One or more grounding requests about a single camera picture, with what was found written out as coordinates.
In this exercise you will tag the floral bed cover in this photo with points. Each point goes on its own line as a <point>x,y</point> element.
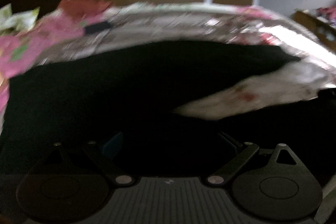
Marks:
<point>142,23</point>

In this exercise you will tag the red-orange garment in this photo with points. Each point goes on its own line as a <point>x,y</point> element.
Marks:
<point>80,9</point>

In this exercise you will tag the pink floral blanket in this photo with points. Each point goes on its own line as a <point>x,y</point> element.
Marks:
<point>19,51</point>

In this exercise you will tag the black flat phone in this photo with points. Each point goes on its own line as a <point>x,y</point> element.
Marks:
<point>97,27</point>

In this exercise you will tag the wooden side table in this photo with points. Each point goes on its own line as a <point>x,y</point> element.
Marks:
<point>320,22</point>

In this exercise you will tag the black pants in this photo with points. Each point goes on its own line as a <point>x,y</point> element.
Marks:
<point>125,106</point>

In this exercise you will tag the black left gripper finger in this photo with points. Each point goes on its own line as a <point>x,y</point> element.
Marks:
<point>232,164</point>

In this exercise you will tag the green white pillow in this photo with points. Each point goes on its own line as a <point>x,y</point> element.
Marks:
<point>16,23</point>

